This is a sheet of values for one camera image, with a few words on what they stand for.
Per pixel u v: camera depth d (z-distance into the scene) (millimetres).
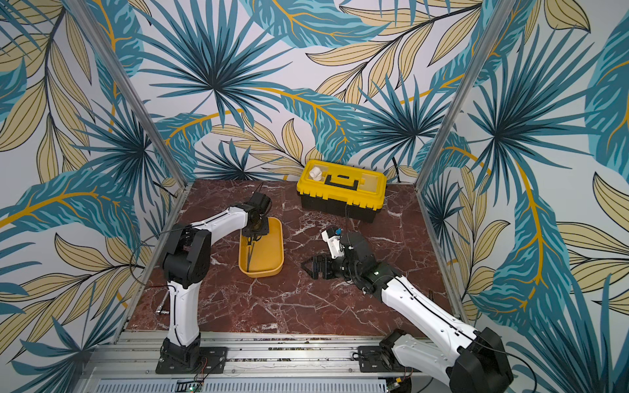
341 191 970
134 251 915
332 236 700
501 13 688
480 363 386
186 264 548
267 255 942
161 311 814
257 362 746
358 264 586
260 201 833
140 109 902
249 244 977
